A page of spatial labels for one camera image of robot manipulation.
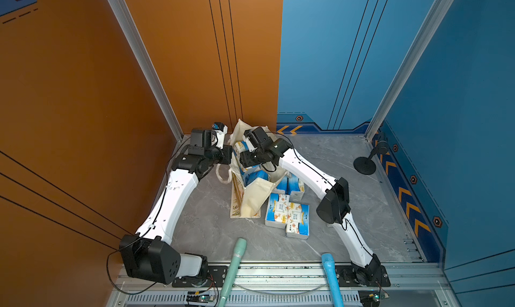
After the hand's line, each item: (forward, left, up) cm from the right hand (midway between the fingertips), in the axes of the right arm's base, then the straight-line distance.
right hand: (246, 158), depth 88 cm
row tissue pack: (+2, +2, +6) cm, 6 cm away
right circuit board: (-48, -46, -19) cm, 69 cm away
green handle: (-33, +2, -15) cm, 36 cm away
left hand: (-2, +5, +10) cm, 11 cm away
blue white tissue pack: (-5, -8, -6) cm, 12 cm away
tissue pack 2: (-26, -21, -11) cm, 35 cm away
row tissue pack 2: (-8, -17, -9) cm, 21 cm away
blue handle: (-37, -32, -14) cm, 51 cm away
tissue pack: (-19, -13, -10) cm, 26 cm away
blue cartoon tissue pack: (-3, -2, -7) cm, 8 cm away
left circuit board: (-49, +15, -19) cm, 54 cm away
